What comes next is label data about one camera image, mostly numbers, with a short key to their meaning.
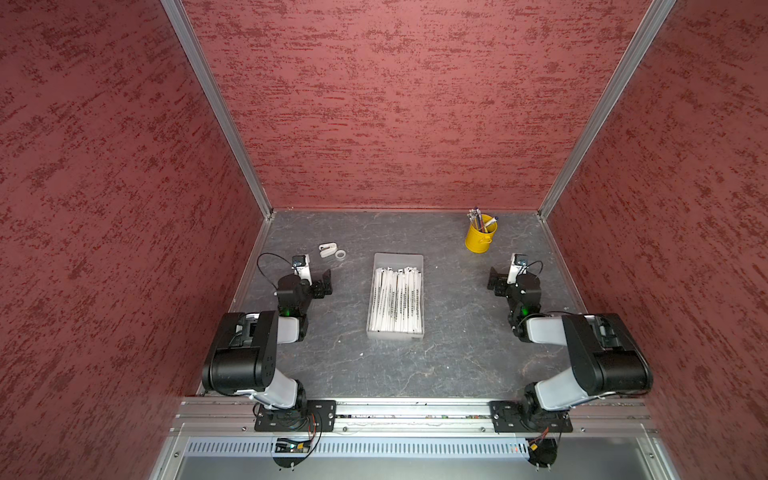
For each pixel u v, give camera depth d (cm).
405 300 95
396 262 106
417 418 76
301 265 81
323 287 85
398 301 94
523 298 71
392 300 95
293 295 71
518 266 80
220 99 87
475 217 97
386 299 94
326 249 107
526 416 67
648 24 73
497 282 85
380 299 94
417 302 94
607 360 46
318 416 75
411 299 95
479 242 103
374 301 94
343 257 107
